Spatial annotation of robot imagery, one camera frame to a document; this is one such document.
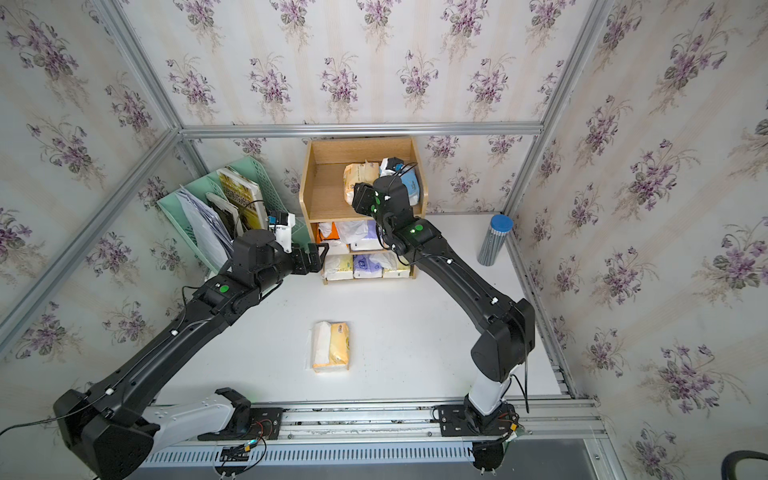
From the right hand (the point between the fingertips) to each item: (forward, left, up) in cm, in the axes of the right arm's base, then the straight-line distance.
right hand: (365, 187), depth 74 cm
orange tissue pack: (-4, +9, -13) cm, 17 cm away
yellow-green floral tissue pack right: (-4, -10, -32) cm, 34 cm away
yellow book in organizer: (+12, +39, -14) cm, 44 cm away
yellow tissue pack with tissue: (-29, +10, -32) cm, 44 cm away
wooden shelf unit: (-6, +3, -20) cm, 21 cm away
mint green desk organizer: (+27, +44, -15) cm, 54 cm away
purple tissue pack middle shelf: (-3, +1, -15) cm, 15 cm away
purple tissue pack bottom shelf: (-3, +2, -31) cm, 31 cm away
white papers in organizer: (-5, +43, -12) cm, 45 cm away
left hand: (-13, +11, -8) cm, 19 cm away
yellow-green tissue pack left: (-4, +10, -29) cm, 31 cm away
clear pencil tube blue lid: (+4, -40, -19) cm, 45 cm away
